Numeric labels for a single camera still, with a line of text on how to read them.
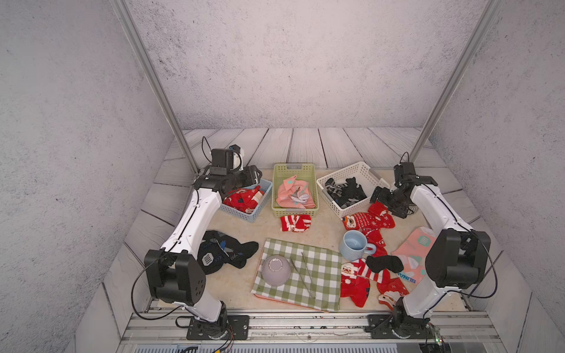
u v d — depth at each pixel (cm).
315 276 84
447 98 91
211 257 87
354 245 91
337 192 105
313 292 81
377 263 87
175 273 42
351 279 82
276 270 79
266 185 105
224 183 59
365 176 114
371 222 98
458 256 46
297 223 96
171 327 75
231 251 88
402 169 72
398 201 74
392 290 78
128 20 72
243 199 102
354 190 101
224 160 62
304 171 115
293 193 104
